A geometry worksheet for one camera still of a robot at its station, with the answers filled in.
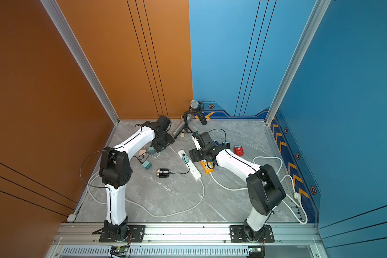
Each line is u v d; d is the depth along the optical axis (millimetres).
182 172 932
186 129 1064
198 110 965
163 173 905
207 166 773
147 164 940
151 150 987
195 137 796
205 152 671
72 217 798
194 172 914
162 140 811
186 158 918
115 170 541
